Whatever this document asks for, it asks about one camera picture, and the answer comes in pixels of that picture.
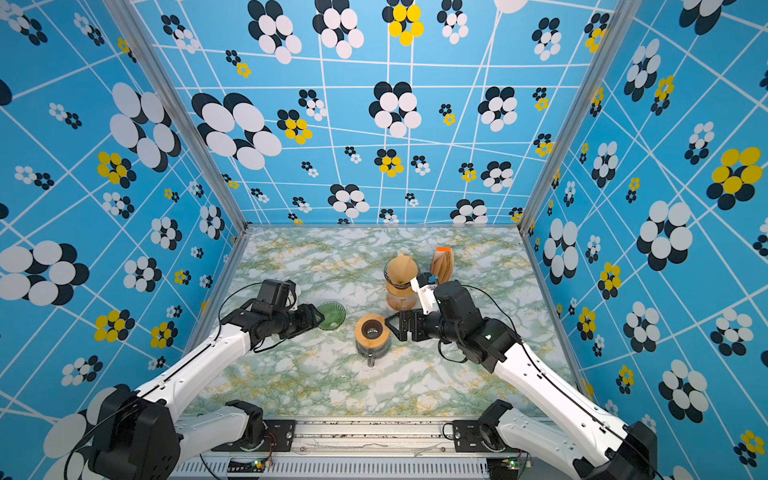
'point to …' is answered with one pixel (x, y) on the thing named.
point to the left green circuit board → (252, 466)
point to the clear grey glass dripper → (398, 285)
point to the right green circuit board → (502, 467)
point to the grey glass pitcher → (374, 353)
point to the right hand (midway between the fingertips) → (400, 320)
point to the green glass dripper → (334, 315)
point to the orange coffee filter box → (443, 264)
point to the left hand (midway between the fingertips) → (320, 318)
